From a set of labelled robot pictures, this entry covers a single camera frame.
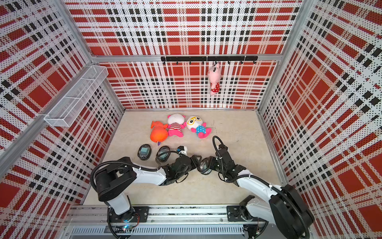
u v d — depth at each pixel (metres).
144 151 0.94
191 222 0.73
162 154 0.81
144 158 0.93
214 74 0.90
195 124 1.05
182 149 0.82
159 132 0.98
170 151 0.81
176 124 1.05
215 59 0.89
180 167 0.66
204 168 0.88
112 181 0.46
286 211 0.41
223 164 0.65
